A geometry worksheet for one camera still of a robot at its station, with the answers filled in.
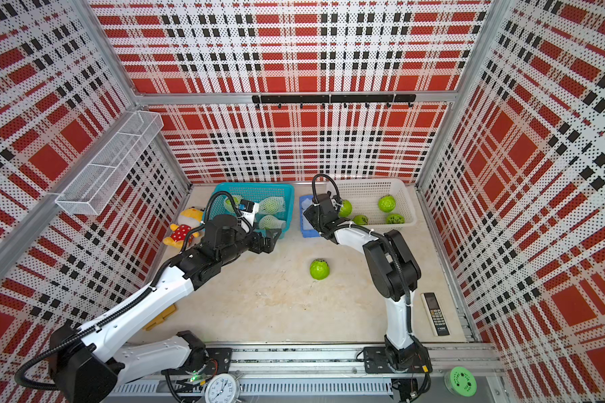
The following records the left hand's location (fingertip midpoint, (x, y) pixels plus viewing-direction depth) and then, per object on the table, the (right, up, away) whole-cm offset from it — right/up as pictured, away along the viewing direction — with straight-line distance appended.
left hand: (271, 227), depth 77 cm
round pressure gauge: (-11, -43, -10) cm, 45 cm away
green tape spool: (+53, -41, -11) cm, 68 cm away
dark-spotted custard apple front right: (+46, +2, +22) cm, 51 cm away
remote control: (+54, -29, +5) cm, 62 cm away
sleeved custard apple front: (-5, +1, +21) cm, 22 cm away
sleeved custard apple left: (-16, +7, +7) cm, 19 cm away
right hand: (+11, +5, +20) cm, 23 cm away
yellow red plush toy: (-38, +1, +24) cm, 45 cm away
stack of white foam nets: (+9, +8, +34) cm, 36 cm away
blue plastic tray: (+11, -4, +23) cm, 26 cm away
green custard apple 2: (+44, +8, +28) cm, 53 cm away
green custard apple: (+15, -16, +9) cm, 24 cm away
